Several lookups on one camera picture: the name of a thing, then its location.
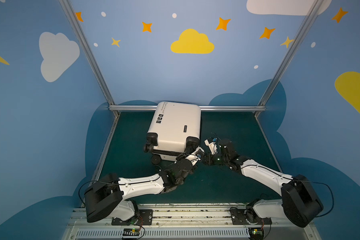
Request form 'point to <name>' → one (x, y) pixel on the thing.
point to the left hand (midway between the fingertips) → (191, 149)
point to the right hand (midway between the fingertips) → (200, 156)
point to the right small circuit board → (256, 233)
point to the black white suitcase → (175, 126)
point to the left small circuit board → (131, 232)
